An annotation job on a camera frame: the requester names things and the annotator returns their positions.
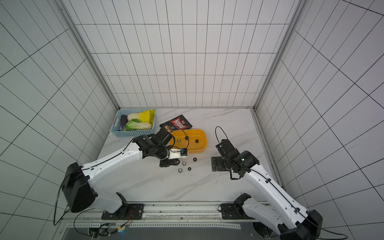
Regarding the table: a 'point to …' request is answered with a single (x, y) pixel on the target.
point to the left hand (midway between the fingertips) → (172, 162)
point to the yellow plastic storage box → (194, 140)
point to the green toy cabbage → (136, 124)
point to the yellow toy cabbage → (146, 116)
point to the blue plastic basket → (116, 130)
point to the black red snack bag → (177, 123)
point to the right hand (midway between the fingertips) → (216, 163)
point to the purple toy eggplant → (123, 120)
